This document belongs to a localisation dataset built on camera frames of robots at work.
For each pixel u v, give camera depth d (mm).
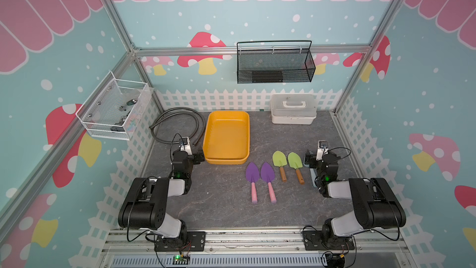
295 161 976
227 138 1050
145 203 465
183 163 695
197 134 1097
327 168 699
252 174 932
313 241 741
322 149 786
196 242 742
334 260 708
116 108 792
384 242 746
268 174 924
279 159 990
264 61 951
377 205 453
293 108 1084
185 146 796
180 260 727
